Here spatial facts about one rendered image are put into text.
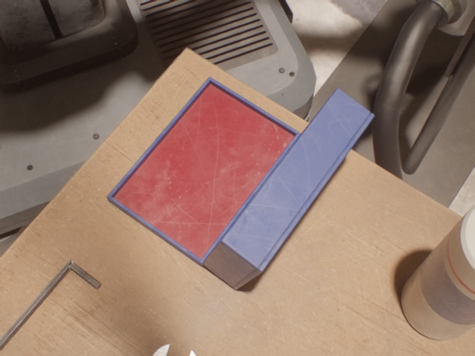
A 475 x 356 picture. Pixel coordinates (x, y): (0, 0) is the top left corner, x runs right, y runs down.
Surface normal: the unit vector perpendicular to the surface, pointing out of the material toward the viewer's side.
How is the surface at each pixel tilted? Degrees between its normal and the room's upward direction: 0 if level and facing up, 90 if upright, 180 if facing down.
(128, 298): 0
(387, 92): 46
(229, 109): 0
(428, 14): 15
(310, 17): 0
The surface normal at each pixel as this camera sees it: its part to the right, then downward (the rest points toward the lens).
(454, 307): -0.58, 0.75
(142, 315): 0.00, -0.40
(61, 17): 0.38, 0.85
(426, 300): -0.91, 0.38
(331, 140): 0.18, -0.28
